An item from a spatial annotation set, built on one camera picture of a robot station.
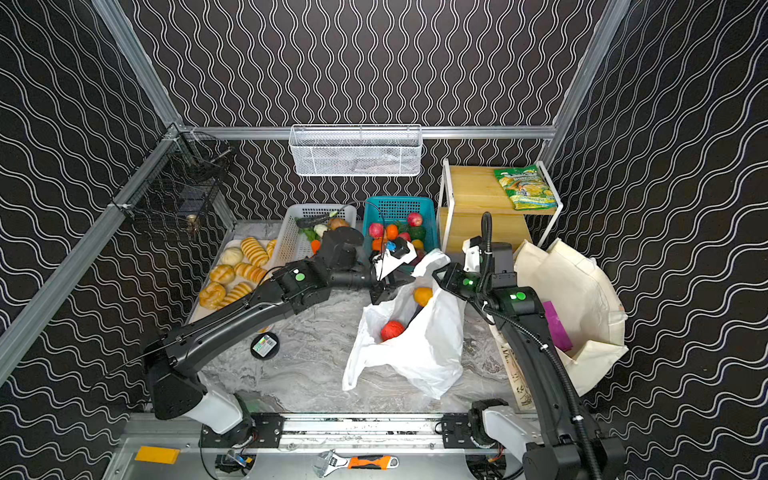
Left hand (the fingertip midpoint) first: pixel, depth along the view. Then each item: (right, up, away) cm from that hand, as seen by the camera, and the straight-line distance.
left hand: (420, 276), depth 63 cm
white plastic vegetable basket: (-42, +8, +50) cm, 66 cm away
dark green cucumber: (-35, +17, +50) cm, 64 cm away
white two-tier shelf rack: (+16, +22, +19) cm, 33 cm away
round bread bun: (-62, -9, +32) cm, 70 cm away
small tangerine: (-5, +13, +44) cm, 46 cm away
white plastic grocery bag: (0, -14, +8) cm, 16 cm away
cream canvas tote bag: (+44, -8, +13) cm, 47 cm away
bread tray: (-58, 0, +41) cm, 71 cm away
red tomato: (-6, -17, +23) cm, 29 cm away
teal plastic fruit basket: (-7, +17, +47) cm, 51 cm away
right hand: (+6, 0, +12) cm, 13 cm away
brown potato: (-26, +17, +50) cm, 59 cm away
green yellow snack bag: (+31, +22, +17) cm, 42 cm away
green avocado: (+4, +13, +48) cm, 50 cm away
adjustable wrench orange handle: (-10, -44, +8) cm, 46 cm away
